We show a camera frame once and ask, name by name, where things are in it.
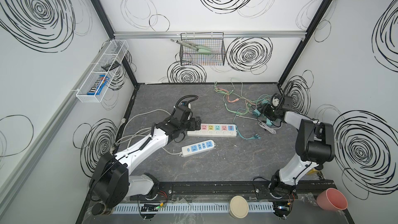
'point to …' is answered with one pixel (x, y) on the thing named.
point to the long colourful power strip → (214, 130)
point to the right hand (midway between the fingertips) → (261, 109)
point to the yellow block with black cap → (318, 168)
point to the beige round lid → (239, 207)
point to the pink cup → (331, 199)
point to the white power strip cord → (169, 152)
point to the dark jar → (100, 209)
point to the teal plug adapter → (256, 113)
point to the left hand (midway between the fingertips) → (196, 121)
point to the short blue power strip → (198, 148)
